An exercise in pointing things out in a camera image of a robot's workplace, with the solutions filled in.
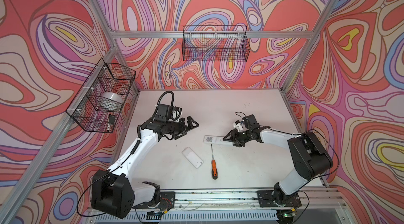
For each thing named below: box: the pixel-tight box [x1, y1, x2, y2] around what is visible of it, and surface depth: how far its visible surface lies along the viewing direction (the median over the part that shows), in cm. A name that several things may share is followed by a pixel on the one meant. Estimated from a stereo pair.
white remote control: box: [203, 135, 234, 146], surface depth 92 cm
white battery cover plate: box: [181, 146, 204, 169], surface depth 88 cm
